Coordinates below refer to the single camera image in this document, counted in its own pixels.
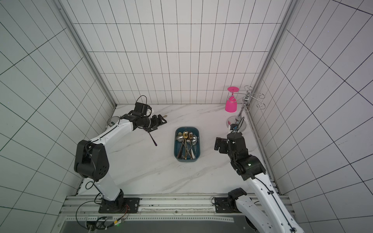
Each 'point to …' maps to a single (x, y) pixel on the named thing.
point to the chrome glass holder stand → (239, 122)
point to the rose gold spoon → (191, 135)
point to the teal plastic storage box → (196, 131)
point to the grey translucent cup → (112, 120)
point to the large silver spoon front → (180, 137)
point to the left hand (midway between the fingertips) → (161, 126)
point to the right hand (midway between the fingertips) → (220, 138)
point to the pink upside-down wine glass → (231, 104)
